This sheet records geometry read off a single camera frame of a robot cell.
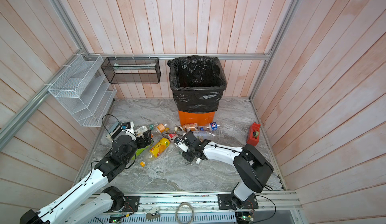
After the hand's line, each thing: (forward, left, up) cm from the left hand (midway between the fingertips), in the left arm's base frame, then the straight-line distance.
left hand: (144, 134), depth 79 cm
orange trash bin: (+17, -23, -7) cm, 30 cm away
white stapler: (+12, +26, -15) cm, 32 cm away
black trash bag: (+40, -30, +2) cm, 50 cm away
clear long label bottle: (+8, -33, -12) cm, 36 cm away
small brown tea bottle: (+14, -23, -14) cm, 30 cm away
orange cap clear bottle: (+13, -5, -14) cm, 20 cm away
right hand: (-2, -23, -16) cm, 28 cm away
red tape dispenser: (+8, -65, -12) cm, 66 cm away
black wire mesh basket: (+49, +17, +7) cm, 52 cm away
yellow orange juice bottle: (-3, -4, -13) cm, 14 cm away
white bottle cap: (-9, -29, -14) cm, 34 cm away
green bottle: (-11, -1, +4) cm, 12 cm away
